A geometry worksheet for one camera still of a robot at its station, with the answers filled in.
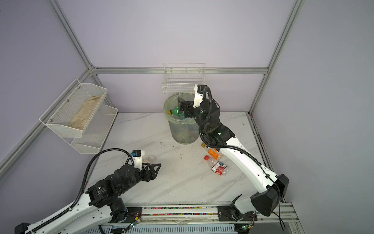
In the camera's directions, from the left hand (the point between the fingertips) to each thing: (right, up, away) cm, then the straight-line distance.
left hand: (154, 166), depth 72 cm
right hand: (+16, +33, -8) cm, 38 cm away
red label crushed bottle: (+34, -4, +15) cm, 38 cm away
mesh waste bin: (+14, +18, +16) cm, 28 cm away
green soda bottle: (+8, +29, +16) cm, 35 cm away
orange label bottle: (+32, +3, +20) cm, 38 cm away
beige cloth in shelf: (-41, +28, +8) cm, 50 cm away
